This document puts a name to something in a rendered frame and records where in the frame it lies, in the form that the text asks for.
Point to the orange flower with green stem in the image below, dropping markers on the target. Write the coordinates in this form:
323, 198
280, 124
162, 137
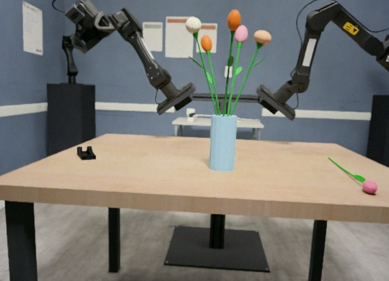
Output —
234, 20

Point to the light blue vase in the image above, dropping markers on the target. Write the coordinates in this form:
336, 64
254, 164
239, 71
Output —
222, 143

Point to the orange tulip with green stem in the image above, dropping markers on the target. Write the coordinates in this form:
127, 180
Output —
206, 44

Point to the white flower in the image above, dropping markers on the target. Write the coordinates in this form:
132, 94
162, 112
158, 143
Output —
193, 25

